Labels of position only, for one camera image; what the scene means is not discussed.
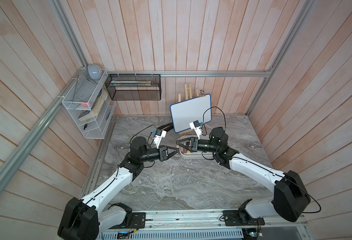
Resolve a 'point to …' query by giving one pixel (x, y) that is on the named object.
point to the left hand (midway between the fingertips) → (177, 153)
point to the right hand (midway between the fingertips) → (177, 144)
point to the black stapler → (166, 127)
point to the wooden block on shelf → (88, 114)
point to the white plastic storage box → (185, 153)
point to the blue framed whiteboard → (184, 113)
